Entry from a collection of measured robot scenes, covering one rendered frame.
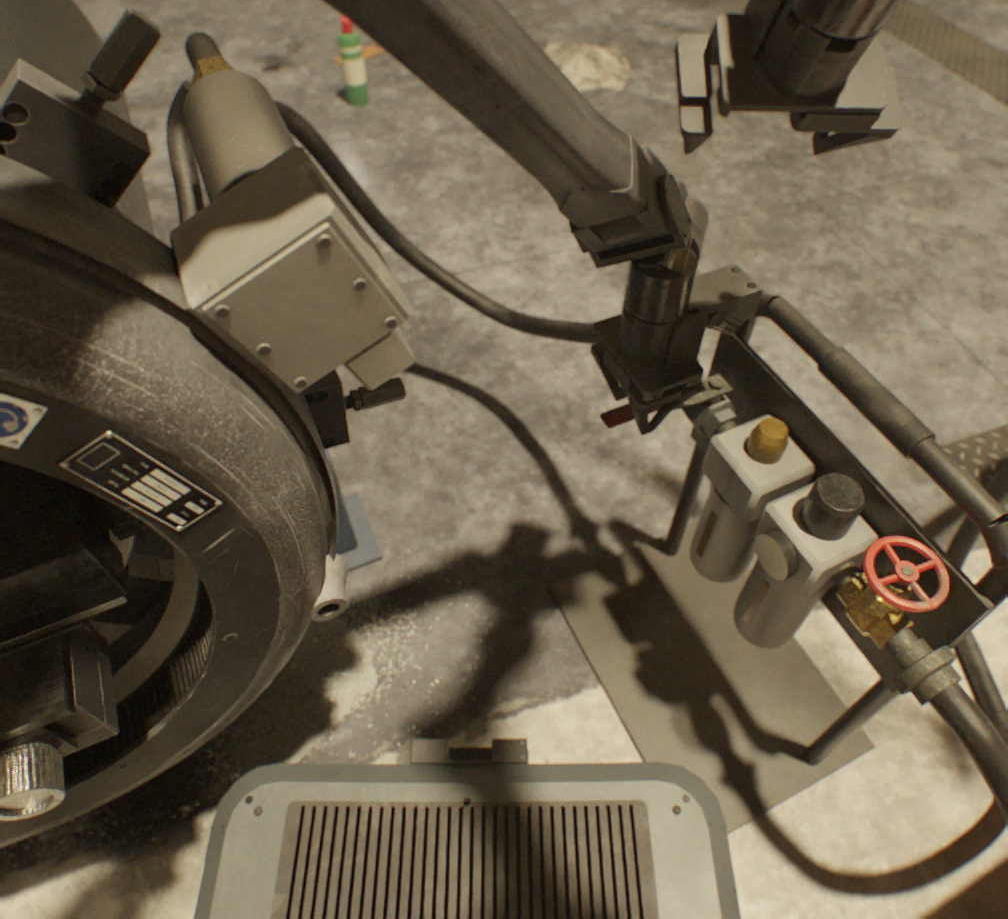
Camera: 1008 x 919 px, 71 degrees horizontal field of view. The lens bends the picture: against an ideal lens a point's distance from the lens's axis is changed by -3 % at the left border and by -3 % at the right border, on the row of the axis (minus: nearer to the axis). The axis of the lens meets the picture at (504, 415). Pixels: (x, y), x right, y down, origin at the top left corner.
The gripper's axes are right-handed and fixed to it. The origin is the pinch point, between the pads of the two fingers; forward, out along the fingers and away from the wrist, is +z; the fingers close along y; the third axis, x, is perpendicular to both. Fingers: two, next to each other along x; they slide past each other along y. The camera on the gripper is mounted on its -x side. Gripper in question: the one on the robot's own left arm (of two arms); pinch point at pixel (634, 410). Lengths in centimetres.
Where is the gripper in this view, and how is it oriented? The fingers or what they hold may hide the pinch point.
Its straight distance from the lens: 77.6
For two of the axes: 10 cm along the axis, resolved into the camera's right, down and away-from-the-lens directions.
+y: -4.2, -6.9, 5.9
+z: 0.1, 6.5, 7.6
